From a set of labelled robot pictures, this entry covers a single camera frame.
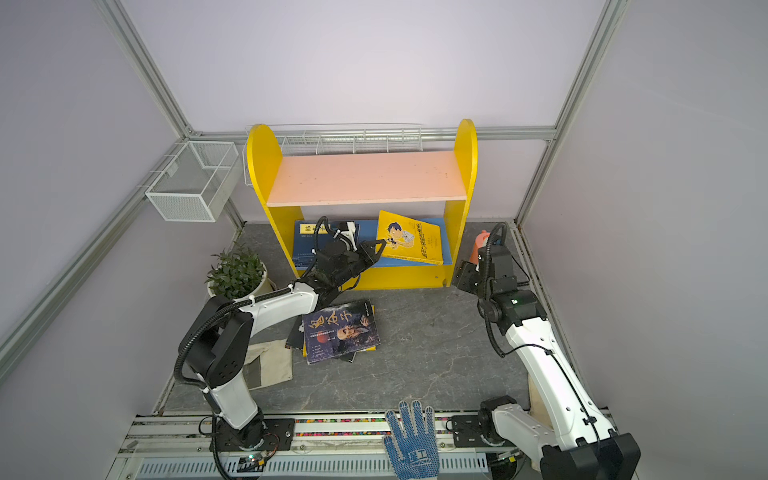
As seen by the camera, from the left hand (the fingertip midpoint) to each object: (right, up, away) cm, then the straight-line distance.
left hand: (390, 245), depth 84 cm
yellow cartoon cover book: (+6, +2, +6) cm, 9 cm away
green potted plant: (-44, -8, +1) cm, 45 cm away
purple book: (-15, -25, +3) cm, 29 cm away
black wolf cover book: (-28, -27, +4) cm, 40 cm away
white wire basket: (-20, +34, +10) cm, 40 cm away
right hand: (+21, -7, -7) cm, 23 cm away
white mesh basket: (-65, +20, +12) cm, 69 cm away
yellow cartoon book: (-8, -30, 0) cm, 31 cm away
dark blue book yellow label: (-26, +1, +5) cm, 27 cm away
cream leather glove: (+38, -42, -7) cm, 57 cm away
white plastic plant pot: (-37, -12, +4) cm, 40 cm away
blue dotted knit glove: (+6, -50, -13) cm, 52 cm away
